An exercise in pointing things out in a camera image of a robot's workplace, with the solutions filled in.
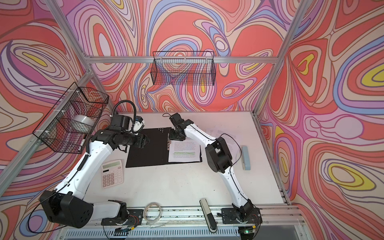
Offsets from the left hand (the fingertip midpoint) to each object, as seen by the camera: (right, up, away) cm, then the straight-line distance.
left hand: (145, 137), depth 79 cm
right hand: (+13, -3, +18) cm, 23 cm away
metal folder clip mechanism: (+9, -5, +22) cm, 24 cm away
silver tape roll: (-28, +9, -6) cm, 30 cm away
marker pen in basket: (-29, -2, -7) cm, 30 cm away
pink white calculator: (-22, -22, +7) cm, 32 cm away
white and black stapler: (+34, -37, -10) cm, 51 cm away
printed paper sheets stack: (+22, -10, +19) cm, 31 cm away
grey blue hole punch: (+57, -13, +9) cm, 60 cm away
